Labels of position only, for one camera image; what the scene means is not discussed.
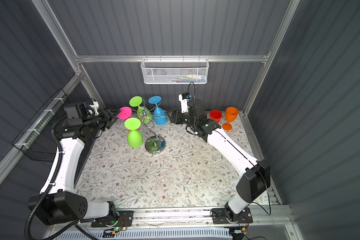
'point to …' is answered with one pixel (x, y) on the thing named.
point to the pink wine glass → (125, 112)
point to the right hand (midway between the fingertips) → (172, 113)
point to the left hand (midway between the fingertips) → (119, 112)
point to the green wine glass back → (142, 113)
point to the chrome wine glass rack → (154, 144)
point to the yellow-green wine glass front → (135, 139)
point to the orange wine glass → (231, 114)
